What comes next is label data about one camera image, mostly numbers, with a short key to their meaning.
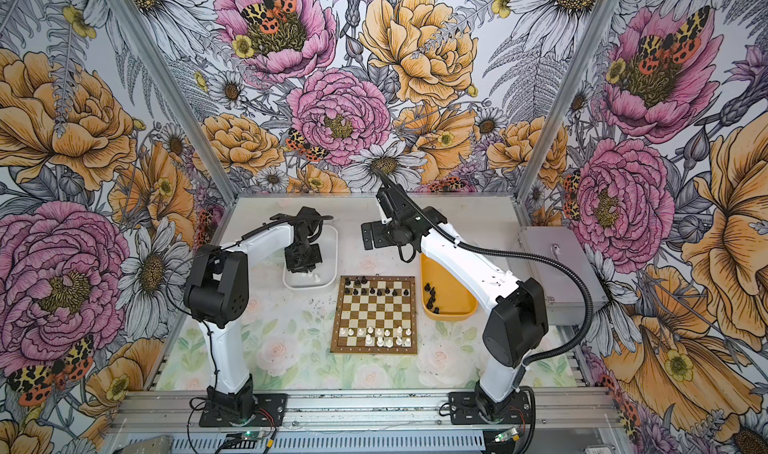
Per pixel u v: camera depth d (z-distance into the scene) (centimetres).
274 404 74
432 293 94
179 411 76
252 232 63
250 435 71
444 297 92
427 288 94
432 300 92
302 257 90
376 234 73
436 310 88
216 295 54
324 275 99
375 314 89
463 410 74
